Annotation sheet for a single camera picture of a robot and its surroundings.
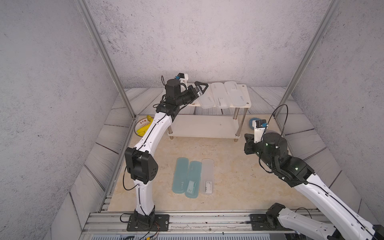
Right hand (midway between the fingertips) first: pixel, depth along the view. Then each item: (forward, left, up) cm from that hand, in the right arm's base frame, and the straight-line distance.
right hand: (246, 134), depth 68 cm
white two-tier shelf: (+29, +13, -27) cm, 42 cm away
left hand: (+22, +17, +10) cm, 29 cm away
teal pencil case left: (-6, +33, -32) cm, 46 cm away
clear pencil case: (-4, +17, -36) cm, 40 cm away
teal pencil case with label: (-8, +25, -32) cm, 41 cm away
